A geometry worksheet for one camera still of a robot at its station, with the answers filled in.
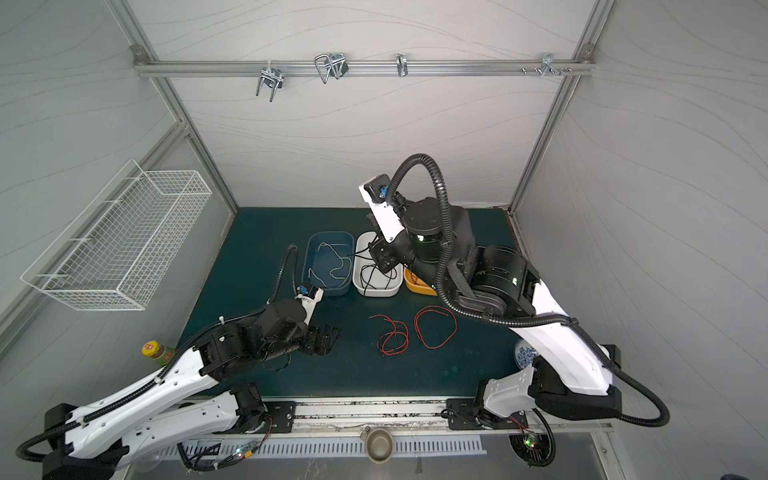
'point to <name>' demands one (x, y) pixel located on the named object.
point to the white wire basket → (109, 256)
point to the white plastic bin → (368, 277)
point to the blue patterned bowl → (524, 355)
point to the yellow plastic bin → (417, 284)
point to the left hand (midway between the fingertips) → (332, 322)
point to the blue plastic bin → (328, 260)
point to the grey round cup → (379, 444)
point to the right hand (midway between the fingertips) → (380, 207)
